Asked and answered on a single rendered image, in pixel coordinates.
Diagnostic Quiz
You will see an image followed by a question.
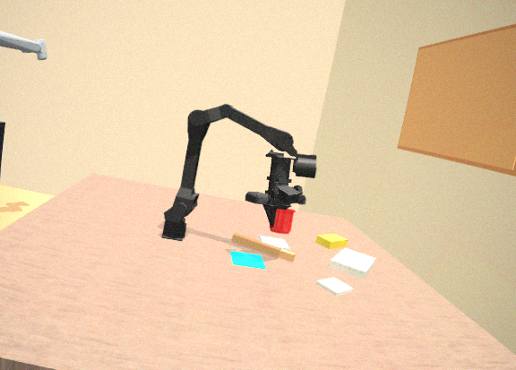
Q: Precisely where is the red cup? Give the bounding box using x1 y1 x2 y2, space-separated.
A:
270 209 296 234

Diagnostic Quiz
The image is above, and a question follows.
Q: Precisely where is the yellow rectangular block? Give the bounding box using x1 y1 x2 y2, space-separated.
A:
315 234 348 249

